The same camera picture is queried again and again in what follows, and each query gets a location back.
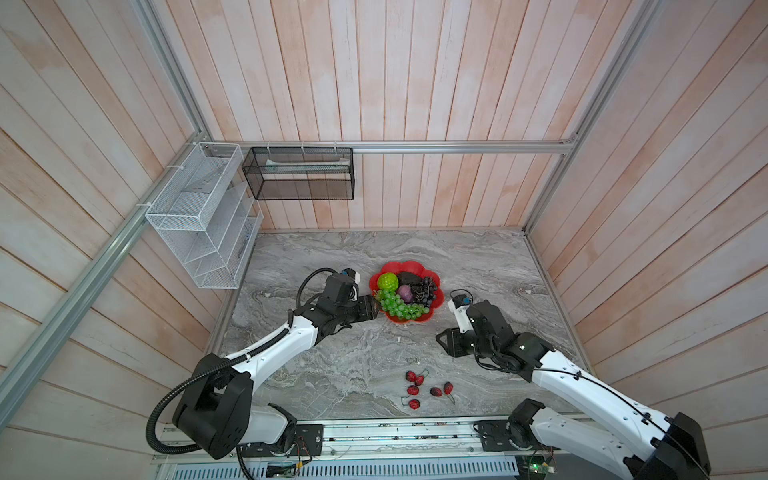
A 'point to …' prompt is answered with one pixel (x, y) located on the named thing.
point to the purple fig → (404, 291)
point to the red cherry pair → (417, 379)
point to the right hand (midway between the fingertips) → (440, 336)
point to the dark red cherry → (436, 391)
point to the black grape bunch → (425, 292)
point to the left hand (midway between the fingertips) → (374, 312)
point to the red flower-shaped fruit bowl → (397, 268)
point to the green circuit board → (286, 471)
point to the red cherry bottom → (414, 404)
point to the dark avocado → (407, 278)
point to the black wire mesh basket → (300, 173)
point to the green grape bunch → (394, 305)
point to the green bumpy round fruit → (388, 281)
